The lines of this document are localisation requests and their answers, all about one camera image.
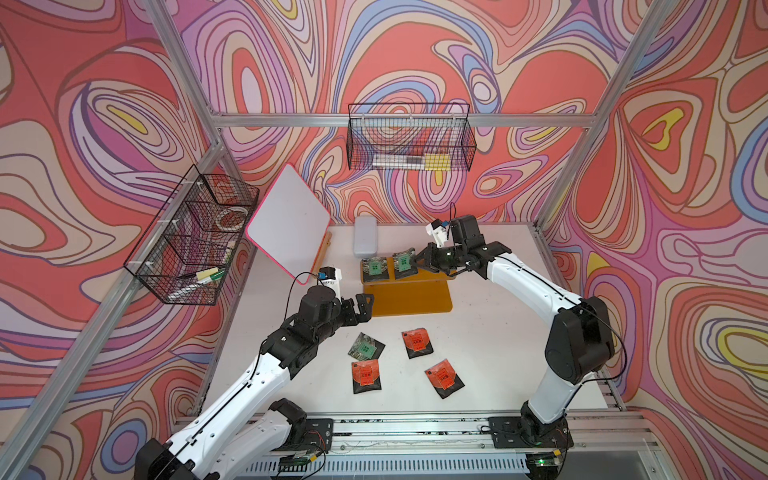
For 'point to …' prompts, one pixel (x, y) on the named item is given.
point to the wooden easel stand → (320, 260)
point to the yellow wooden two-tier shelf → (427, 292)
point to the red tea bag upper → (417, 342)
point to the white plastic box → (365, 237)
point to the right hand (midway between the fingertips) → (413, 268)
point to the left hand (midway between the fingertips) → (363, 299)
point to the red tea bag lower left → (366, 376)
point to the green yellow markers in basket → (209, 275)
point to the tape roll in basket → (232, 209)
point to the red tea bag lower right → (443, 378)
